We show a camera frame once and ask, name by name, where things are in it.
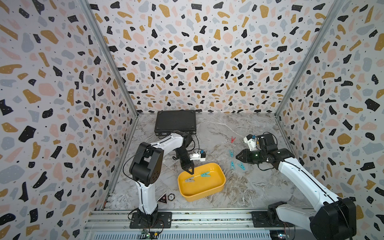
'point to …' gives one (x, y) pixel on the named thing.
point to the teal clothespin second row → (231, 153)
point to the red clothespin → (232, 139)
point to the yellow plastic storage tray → (206, 180)
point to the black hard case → (167, 121)
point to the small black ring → (171, 197)
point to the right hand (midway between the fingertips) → (237, 157)
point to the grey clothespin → (191, 179)
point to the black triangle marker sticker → (163, 199)
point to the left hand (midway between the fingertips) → (192, 171)
